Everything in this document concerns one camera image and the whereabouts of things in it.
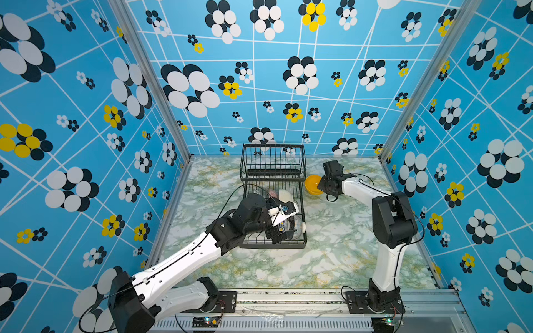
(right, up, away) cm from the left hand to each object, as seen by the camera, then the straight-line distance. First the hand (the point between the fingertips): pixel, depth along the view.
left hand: (292, 213), depth 70 cm
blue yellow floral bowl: (-2, -7, +12) cm, 14 cm away
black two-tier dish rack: (-5, +15, +38) cm, 42 cm away
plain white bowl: (-1, +4, +23) cm, 23 cm away
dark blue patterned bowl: (+5, -8, +14) cm, 16 cm away
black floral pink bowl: (-6, +5, +21) cm, 22 cm away
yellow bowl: (+13, +9, +32) cm, 36 cm away
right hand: (+20, +8, +31) cm, 38 cm away
